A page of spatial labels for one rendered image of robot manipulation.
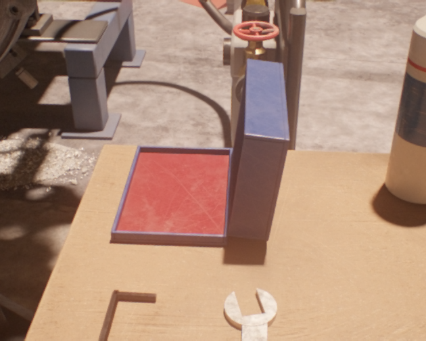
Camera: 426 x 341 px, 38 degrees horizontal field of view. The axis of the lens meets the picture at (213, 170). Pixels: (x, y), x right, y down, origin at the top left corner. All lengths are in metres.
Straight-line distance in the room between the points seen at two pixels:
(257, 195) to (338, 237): 0.10
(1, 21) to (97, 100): 0.48
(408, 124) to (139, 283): 0.30
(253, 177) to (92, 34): 1.20
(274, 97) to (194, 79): 1.45
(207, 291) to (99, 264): 0.10
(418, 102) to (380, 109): 1.29
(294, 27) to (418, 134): 0.36
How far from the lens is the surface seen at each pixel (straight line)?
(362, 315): 0.53
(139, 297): 0.53
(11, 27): 1.33
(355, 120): 1.82
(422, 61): 0.60
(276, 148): 0.52
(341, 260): 0.58
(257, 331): 0.50
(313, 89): 1.98
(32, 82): 1.47
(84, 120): 1.72
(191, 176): 0.67
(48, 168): 1.60
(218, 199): 0.64
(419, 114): 0.62
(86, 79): 1.67
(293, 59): 0.95
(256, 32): 0.98
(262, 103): 0.57
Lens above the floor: 0.85
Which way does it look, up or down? 33 degrees down
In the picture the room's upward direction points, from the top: straight up
